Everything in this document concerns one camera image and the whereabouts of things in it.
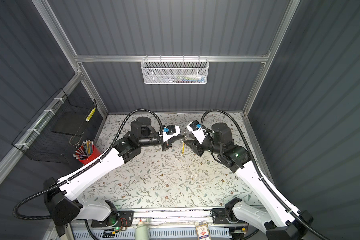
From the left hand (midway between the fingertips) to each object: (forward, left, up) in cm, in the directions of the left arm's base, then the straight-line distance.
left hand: (183, 134), depth 66 cm
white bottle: (-32, +20, -26) cm, 46 cm away
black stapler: (-28, +60, -31) cm, 73 cm away
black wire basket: (+16, +62, -6) cm, 65 cm away
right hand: (-1, -3, -3) cm, 4 cm away
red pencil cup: (+7, +56, -22) cm, 60 cm away
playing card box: (-34, -7, -32) cm, 47 cm away
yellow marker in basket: (+20, +50, -5) cm, 54 cm away
